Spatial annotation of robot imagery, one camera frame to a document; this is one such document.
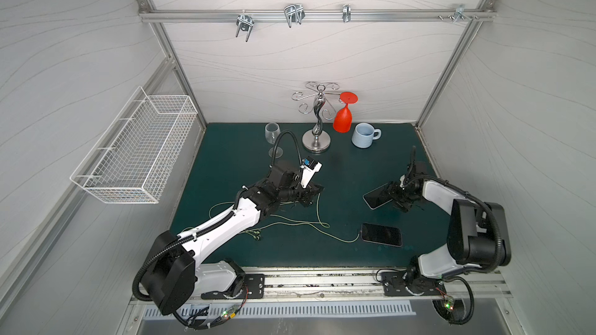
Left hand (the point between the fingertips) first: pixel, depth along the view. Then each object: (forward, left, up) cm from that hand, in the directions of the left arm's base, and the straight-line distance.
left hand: (318, 188), depth 76 cm
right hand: (+7, -30, -17) cm, 35 cm away
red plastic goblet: (+33, -11, -1) cm, 35 cm away
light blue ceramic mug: (+38, -24, -14) cm, 47 cm away
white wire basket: (+2, +56, +12) cm, 58 cm away
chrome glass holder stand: (+36, -1, -16) cm, 40 cm away
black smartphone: (+8, -27, -21) cm, 35 cm away
